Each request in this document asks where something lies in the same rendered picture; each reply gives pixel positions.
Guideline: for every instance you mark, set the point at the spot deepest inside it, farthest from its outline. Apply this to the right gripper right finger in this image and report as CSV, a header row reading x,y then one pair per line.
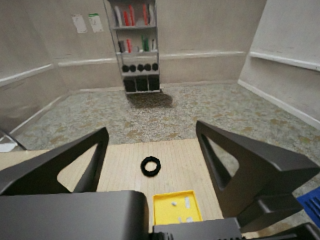
x,y
264,169

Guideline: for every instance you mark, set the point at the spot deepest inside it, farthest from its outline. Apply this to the black rubber ring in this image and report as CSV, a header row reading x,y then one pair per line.
x,y
153,172

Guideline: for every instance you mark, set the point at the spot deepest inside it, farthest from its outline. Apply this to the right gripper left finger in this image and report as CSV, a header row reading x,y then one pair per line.
x,y
38,175

